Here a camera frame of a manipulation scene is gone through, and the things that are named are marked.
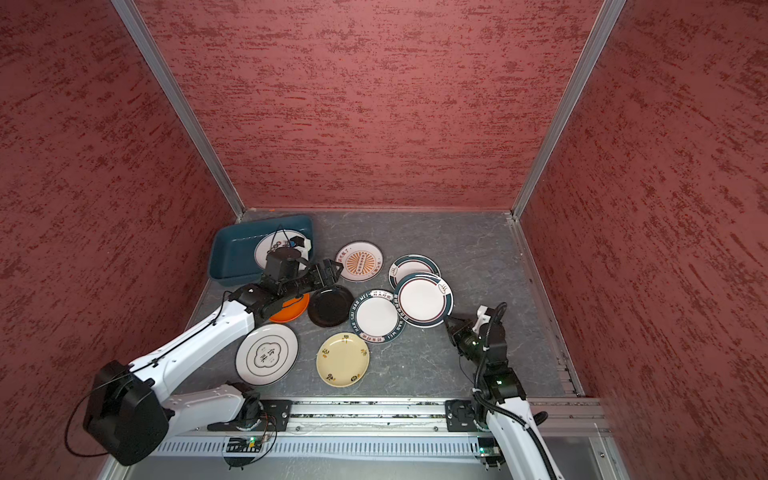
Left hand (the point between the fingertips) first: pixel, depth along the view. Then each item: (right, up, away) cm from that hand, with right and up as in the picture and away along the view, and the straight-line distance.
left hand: (332, 275), depth 82 cm
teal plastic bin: (-41, +3, +23) cm, 47 cm away
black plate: (-3, -11, +10) cm, 15 cm away
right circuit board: (+41, -41, -11) cm, 58 cm away
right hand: (+30, -13, +1) cm, 33 cm away
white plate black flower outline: (-19, -23, +2) cm, 30 cm away
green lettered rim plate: (+12, -14, +10) cm, 21 cm away
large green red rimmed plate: (+27, -8, +6) cm, 29 cm away
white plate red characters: (-24, +11, +28) cm, 39 cm away
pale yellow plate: (+3, -25, +3) cm, 25 cm away
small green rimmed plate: (+23, +1, +21) cm, 32 cm away
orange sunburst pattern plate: (+6, +2, +22) cm, 23 cm away
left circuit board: (-17, -39, -12) cm, 44 cm away
